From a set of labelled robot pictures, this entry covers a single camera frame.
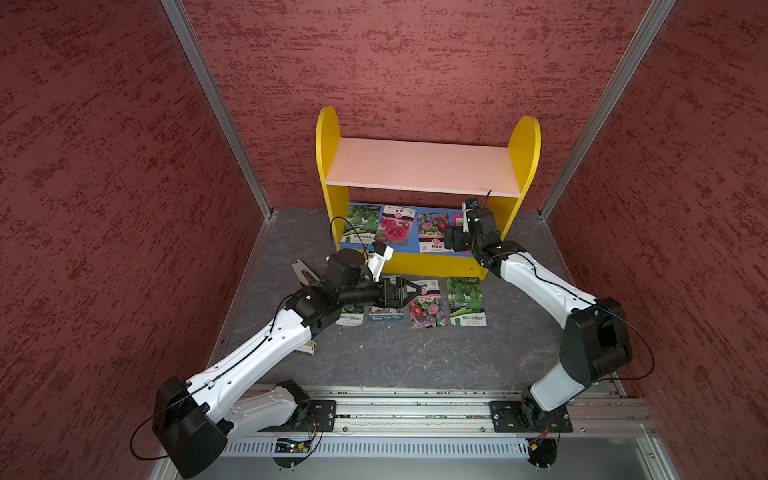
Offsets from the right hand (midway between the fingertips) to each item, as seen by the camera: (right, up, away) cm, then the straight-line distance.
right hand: (460, 234), depth 90 cm
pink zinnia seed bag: (-9, -24, +5) cm, 26 cm away
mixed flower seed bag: (-8, +1, +5) cm, 9 cm away
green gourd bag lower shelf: (-31, +4, +7) cm, 33 cm away
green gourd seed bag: (+3, -22, +5) cm, 23 cm away
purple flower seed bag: (-26, -25, +2) cm, 36 cm away
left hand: (-17, -15, -20) cm, 31 cm away
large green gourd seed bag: (-34, -26, +3) cm, 43 cm away
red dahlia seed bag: (-20, +3, +8) cm, 22 cm away
